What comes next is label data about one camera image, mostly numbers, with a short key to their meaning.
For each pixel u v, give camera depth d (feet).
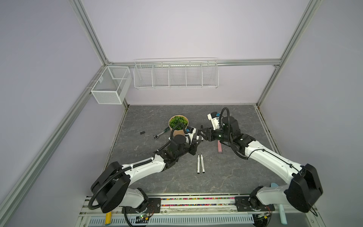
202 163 2.87
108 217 2.29
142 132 3.42
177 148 2.06
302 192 1.32
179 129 3.07
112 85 3.35
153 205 2.42
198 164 2.85
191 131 2.29
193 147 2.34
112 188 1.37
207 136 2.28
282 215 2.28
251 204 2.23
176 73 3.44
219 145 3.05
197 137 2.57
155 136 3.25
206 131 2.29
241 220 2.32
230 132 1.98
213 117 2.30
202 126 3.55
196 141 2.51
